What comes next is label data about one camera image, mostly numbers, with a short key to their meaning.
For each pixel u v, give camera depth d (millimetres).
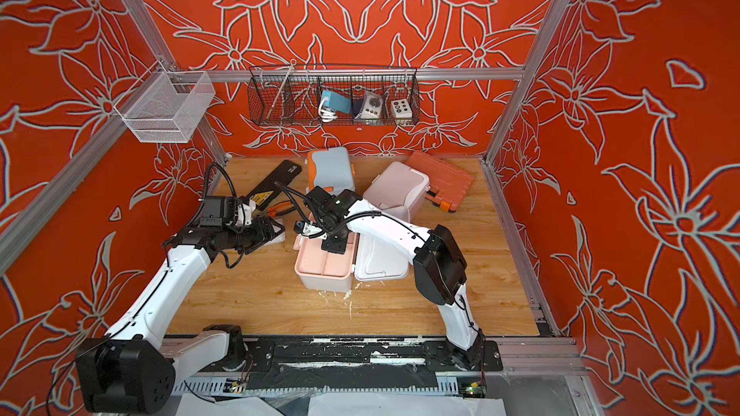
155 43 839
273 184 1123
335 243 727
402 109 946
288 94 999
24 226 514
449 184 1048
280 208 1034
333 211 589
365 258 789
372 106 907
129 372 381
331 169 958
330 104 848
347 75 924
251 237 697
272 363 727
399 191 876
